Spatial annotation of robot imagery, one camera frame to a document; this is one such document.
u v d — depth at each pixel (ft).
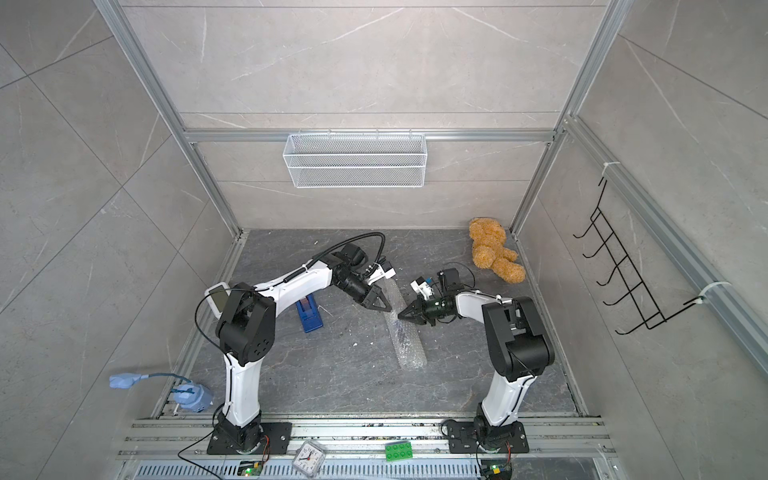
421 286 2.91
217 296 3.14
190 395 2.38
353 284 2.56
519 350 1.59
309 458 2.27
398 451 2.25
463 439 2.39
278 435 2.40
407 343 2.75
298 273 2.03
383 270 2.68
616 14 2.25
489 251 3.11
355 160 3.28
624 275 2.21
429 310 2.70
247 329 1.70
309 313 2.96
